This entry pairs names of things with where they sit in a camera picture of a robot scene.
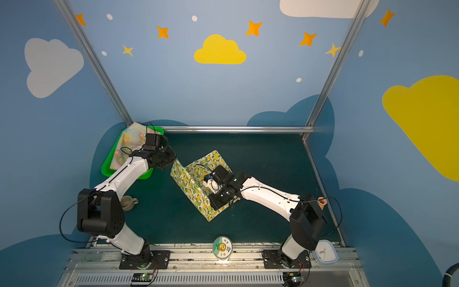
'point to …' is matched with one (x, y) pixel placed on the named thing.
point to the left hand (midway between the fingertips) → (179, 154)
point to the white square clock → (325, 252)
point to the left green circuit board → (142, 277)
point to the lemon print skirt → (191, 179)
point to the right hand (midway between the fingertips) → (212, 203)
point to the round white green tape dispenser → (222, 248)
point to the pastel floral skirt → (132, 140)
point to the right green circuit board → (290, 279)
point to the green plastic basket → (106, 168)
